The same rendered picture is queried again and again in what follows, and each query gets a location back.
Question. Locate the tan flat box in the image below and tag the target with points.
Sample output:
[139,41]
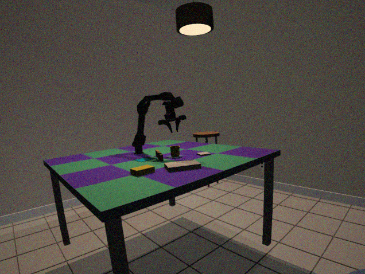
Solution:
[182,165]

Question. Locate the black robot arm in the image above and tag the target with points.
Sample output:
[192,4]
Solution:
[142,108]

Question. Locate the yellow rectangular block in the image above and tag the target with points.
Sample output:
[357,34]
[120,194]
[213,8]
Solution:
[142,170]

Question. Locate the orange-brown long flat bar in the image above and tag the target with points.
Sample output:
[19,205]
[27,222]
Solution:
[159,156]

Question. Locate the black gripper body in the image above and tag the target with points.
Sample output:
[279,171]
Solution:
[182,117]

